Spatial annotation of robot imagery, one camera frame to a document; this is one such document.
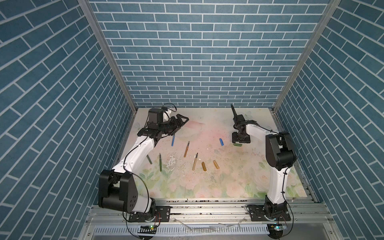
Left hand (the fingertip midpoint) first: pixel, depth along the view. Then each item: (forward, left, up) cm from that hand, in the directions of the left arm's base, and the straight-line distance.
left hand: (185, 122), depth 81 cm
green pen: (-12, +16, -25) cm, 32 cm away
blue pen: (+4, +10, -25) cm, 27 cm away
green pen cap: (0, -34, -23) cm, 41 cm away
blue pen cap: (+3, -24, -25) cm, 34 cm away
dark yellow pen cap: (-15, -11, -25) cm, 31 cm away
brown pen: (-2, 0, -25) cm, 25 cm away
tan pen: (-12, -5, -24) cm, 28 cm away
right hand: (+4, -35, -23) cm, 42 cm away
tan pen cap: (-14, -18, -24) cm, 33 cm away
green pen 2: (-9, +24, -26) cm, 36 cm away
